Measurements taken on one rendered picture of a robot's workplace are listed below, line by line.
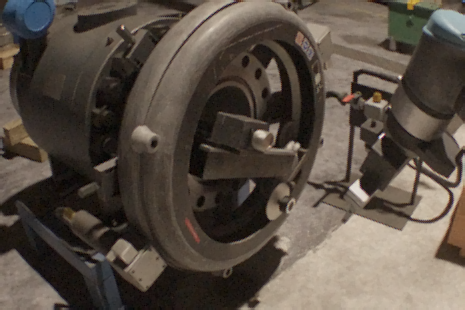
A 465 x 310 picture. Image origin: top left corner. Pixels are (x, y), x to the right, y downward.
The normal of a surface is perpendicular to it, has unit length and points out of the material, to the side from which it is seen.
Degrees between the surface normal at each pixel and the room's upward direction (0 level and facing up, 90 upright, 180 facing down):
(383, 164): 97
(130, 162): 75
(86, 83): 55
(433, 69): 92
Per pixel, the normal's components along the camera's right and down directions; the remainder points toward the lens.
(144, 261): 0.79, 0.28
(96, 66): -0.46, -0.33
